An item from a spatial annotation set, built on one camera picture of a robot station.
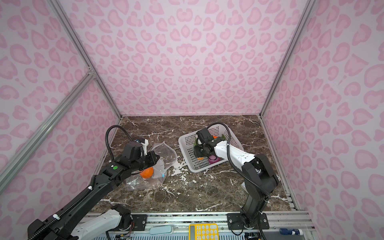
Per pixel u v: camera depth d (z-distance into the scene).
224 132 1.02
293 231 0.69
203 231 0.69
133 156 0.59
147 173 0.84
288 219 0.75
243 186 0.83
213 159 0.90
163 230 0.69
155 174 0.88
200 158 0.95
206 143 0.67
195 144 0.79
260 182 0.46
